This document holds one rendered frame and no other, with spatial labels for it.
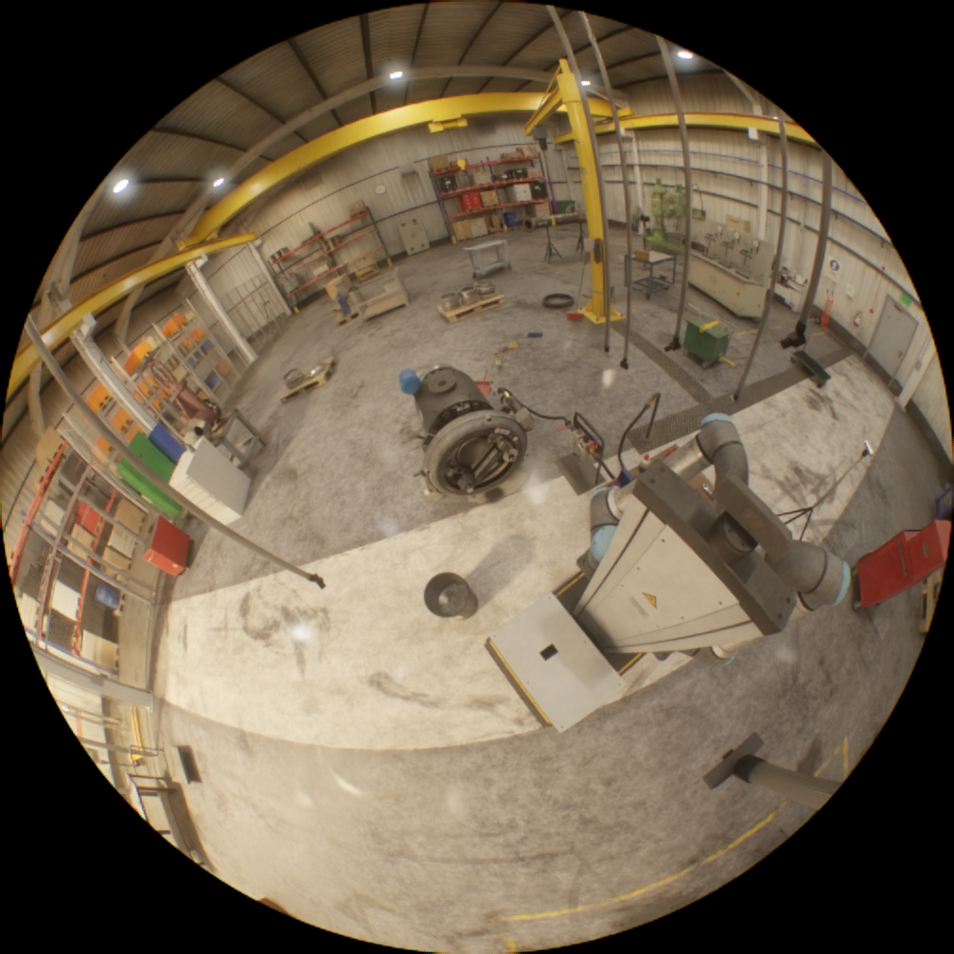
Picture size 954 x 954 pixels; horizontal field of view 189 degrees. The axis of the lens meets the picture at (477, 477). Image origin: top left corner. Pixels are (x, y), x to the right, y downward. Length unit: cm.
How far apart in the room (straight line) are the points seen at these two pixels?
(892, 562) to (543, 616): 329
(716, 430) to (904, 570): 282
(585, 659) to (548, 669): 16
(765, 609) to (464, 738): 211
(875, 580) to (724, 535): 333
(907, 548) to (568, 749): 326
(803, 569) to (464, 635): 203
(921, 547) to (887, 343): 778
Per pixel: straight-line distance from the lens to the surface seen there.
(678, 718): 244
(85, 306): 955
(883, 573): 363
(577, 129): 476
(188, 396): 529
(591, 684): 133
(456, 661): 225
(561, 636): 131
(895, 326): 1062
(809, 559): 81
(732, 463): 92
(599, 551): 115
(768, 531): 41
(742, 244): 740
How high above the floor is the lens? 215
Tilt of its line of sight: 53 degrees down
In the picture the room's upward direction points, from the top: 23 degrees counter-clockwise
